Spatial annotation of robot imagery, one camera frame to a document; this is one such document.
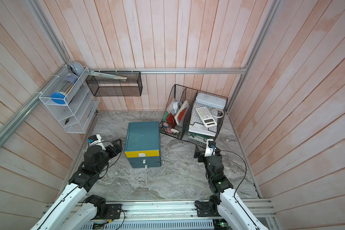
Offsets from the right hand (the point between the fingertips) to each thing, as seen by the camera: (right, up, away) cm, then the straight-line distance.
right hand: (204, 143), depth 81 cm
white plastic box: (+8, +27, +14) cm, 32 cm away
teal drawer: (-35, -14, +4) cm, 38 cm away
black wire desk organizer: (-5, +17, +9) cm, 20 cm away
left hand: (-50, 0, -3) cm, 50 cm away
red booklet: (-19, +15, +26) cm, 36 cm away
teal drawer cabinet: (-35, 0, -6) cm, 35 cm away
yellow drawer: (-35, -4, -8) cm, 36 cm away
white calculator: (+3, +16, +6) cm, 17 cm away
